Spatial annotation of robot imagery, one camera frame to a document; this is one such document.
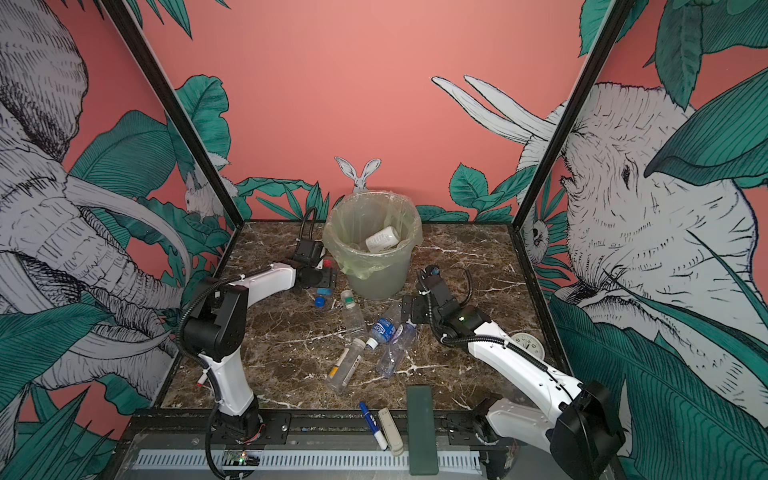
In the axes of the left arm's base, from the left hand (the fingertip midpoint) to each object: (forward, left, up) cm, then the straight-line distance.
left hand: (325, 271), depth 99 cm
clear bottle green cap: (-16, -10, -5) cm, 19 cm away
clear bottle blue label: (-22, -19, 0) cm, 29 cm away
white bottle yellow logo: (+5, -20, +10) cm, 23 cm away
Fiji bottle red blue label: (-8, 0, -2) cm, 8 cm away
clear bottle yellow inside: (-30, -9, -4) cm, 31 cm away
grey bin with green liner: (-12, -17, +15) cm, 26 cm away
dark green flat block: (-48, -28, -3) cm, 56 cm away
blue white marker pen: (-46, -16, -3) cm, 49 cm away
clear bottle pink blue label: (-27, -22, -5) cm, 35 cm away
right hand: (-18, -28, +11) cm, 34 cm away
